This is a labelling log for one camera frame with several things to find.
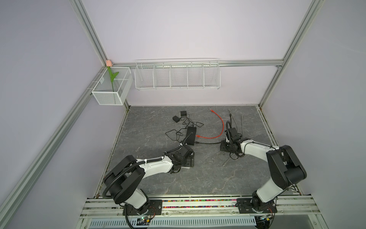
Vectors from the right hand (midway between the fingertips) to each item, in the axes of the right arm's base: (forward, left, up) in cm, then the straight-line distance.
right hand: (224, 147), depth 96 cm
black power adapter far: (+31, +28, +1) cm, 42 cm away
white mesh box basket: (+13, +68, +37) cm, 78 cm away
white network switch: (-14, +24, 0) cm, 28 cm away
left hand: (-10, +24, +1) cm, 27 cm away
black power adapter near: (+25, +34, 0) cm, 43 cm away
